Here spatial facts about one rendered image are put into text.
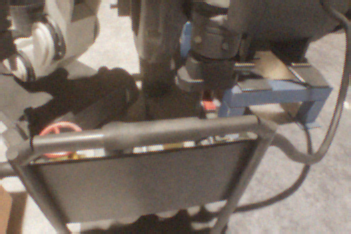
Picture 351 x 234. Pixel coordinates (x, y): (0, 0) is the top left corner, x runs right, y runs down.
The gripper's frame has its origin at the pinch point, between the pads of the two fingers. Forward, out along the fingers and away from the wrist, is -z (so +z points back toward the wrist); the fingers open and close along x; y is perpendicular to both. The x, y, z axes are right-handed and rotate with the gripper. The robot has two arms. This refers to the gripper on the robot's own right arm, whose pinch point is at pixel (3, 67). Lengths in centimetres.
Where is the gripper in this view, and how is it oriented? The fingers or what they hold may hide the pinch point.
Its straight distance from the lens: 76.1
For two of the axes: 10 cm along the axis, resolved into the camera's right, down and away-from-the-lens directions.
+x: 0.7, 5.4, -8.4
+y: 9.9, 0.5, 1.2
